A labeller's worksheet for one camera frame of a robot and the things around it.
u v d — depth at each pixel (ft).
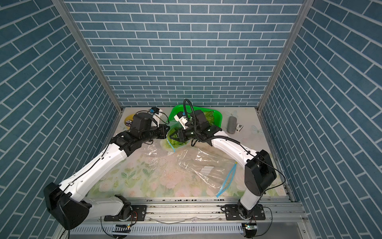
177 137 2.40
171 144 2.42
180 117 2.32
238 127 3.55
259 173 1.46
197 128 2.03
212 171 2.86
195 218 2.38
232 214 2.40
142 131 1.83
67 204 1.22
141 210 2.43
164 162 3.00
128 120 3.16
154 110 2.15
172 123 2.63
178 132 2.30
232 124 3.55
